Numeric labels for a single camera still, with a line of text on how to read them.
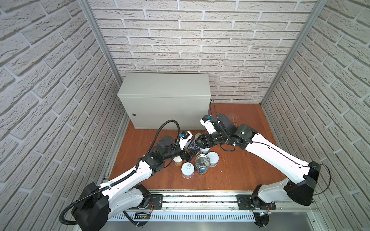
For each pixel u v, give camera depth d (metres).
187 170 0.80
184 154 0.66
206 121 0.64
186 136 0.63
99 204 0.39
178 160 0.81
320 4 0.69
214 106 1.20
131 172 0.49
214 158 0.83
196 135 0.70
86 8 0.70
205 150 0.87
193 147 0.71
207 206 0.74
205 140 0.61
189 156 0.67
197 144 0.68
